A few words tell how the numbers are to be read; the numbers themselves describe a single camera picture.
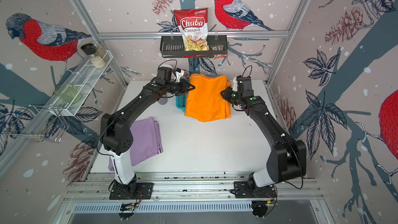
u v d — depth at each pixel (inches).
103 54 34.3
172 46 37.4
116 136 19.6
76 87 30.5
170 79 28.9
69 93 25.6
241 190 28.7
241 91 25.0
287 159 16.2
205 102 32.6
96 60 32.9
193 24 31.5
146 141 34.3
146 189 28.8
